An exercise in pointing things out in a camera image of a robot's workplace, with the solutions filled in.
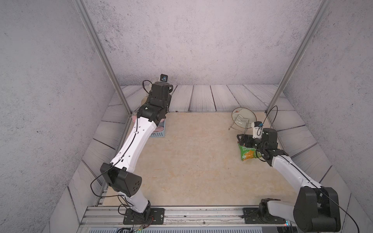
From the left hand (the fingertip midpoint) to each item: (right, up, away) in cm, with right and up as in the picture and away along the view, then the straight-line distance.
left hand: (161, 92), depth 75 cm
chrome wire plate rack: (+51, -16, +31) cm, 62 cm away
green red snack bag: (+51, -35, +18) cm, 64 cm away
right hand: (+47, -23, +11) cm, 53 cm away
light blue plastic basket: (-5, -23, +28) cm, 37 cm away
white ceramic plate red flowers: (+51, -8, +25) cm, 58 cm away
